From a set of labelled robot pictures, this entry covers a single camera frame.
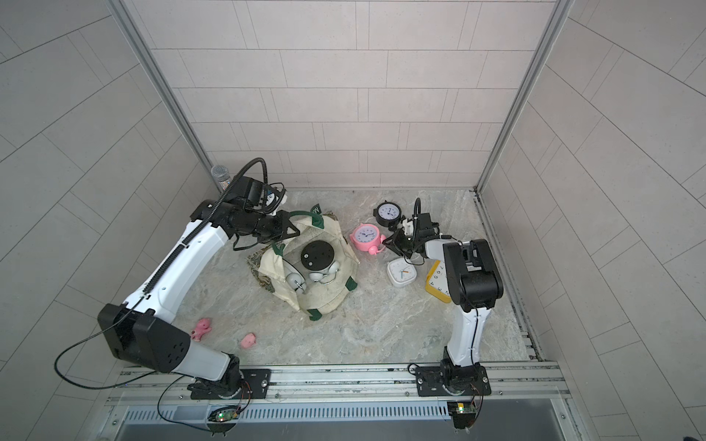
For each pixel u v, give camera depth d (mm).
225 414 642
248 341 765
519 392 720
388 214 1057
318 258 889
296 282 800
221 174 826
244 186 582
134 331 387
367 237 982
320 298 850
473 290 509
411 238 847
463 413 678
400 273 889
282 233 663
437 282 871
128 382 435
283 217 663
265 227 639
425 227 805
